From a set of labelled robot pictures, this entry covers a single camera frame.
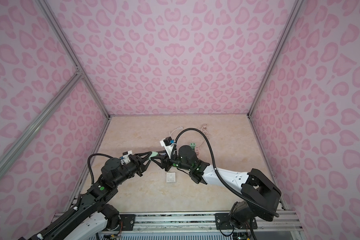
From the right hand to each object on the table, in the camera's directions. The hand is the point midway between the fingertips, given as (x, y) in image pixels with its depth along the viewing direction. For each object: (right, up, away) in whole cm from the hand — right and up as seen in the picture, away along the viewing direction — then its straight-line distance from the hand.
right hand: (151, 157), depth 70 cm
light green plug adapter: (0, +1, +2) cm, 2 cm away
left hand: (+2, +1, -1) cm, 2 cm away
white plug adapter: (+7, -14, +16) cm, 23 cm away
